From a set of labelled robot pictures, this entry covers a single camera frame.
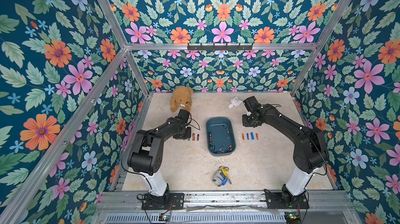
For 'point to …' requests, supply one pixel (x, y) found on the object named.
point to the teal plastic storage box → (221, 135)
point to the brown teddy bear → (182, 99)
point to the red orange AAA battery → (243, 136)
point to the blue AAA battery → (248, 137)
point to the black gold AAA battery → (198, 137)
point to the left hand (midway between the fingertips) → (187, 134)
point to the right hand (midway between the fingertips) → (247, 121)
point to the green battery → (189, 139)
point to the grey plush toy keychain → (221, 177)
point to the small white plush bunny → (235, 101)
